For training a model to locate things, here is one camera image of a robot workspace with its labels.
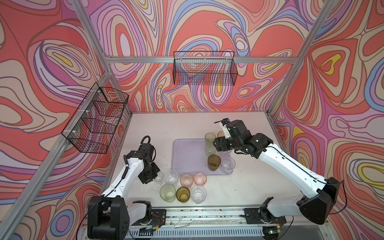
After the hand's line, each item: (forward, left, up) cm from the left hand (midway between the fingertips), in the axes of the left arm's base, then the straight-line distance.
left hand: (157, 175), depth 82 cm
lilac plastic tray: (+13, -17, -2) cm, 22 cm away
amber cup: (+9, -32, -1) cm, 34 cm away
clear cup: (+15, -40, -3) cm, 43 cm away
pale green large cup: (-8, -6, -4) cm, 11 cm away
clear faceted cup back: (+7, -41, -3) cm, 42 cm away
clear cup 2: (+1, -7, -5) cm, 8 cm away
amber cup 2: (-8, -14, -5) cm, 17 cm away
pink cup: (-1, -24, -3) cm, 24 cm away
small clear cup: (0, -1, -3) cm, 3 cm away
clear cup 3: (-9, -23, -5) cm, 25 cm away
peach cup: (-1, -16, -4) cm, 17 cm away
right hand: (+10, -35, +15) cm, 39 cm away
